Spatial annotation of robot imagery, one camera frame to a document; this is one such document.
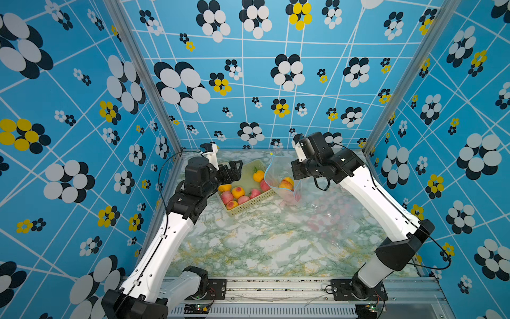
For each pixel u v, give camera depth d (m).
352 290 0.65
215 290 0.73
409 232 0.41
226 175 0.62
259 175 1.02
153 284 0.39
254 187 1.01
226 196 0.93
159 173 0.99
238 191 0.96
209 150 0.60
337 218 0.89
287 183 0.92
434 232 0.43
